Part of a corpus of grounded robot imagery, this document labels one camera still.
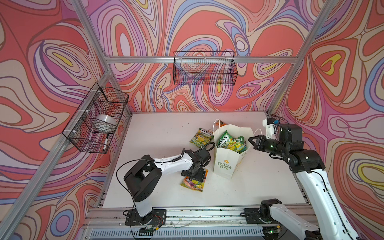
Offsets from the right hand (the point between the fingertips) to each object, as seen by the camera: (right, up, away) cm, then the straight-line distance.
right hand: (250, 142), depth 69 cm
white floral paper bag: (-10, -10, +6) cm, 15 cm away
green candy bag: (-8, 0, +11) cm, 14 cm away
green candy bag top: (-20, 0, +32) cm, 38 cm away
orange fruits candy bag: (-26, -25, +13) cm, 38 cm away
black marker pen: (-70, 0, +4) cm, 70 cm away
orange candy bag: (-6, +9, +39) cm, 40 cm away
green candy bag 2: (-2, -3, +9) cm, 9 cm away
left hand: (-24, -22, +16) cm, 36 cm away
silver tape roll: (-70, +10, +3) cm, 70 cm away
